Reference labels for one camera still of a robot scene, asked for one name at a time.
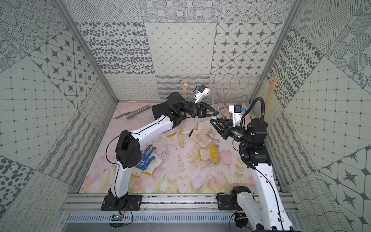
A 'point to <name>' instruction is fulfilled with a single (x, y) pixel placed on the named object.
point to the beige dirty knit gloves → (202, 138)
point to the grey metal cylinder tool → (129, 114)
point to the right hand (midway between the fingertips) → (211, 122)
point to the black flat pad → (159, 109)
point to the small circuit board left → (116, 217)
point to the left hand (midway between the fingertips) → (220, 121)
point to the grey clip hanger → (217, 105)
